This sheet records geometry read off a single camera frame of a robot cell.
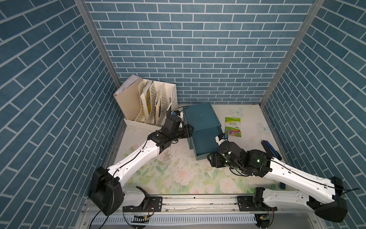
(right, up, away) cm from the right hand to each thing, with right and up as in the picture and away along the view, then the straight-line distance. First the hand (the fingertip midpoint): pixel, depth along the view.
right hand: (211, 158), depth 70 cm
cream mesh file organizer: (-34, +33, +26) cm, 54 cm away
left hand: (-8, +13, +9) cm, 18 cm away
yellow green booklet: (-39, +36, +26) cm, 59 cm away
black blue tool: (+43, -2, +23) cm, 48 cm away
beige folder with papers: (-50, +33, +19) cm, 63 cm away
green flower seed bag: (+22, +13, +36) cm, 44 cm away
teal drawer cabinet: (-1, +14, +9) cm, 17 cm away
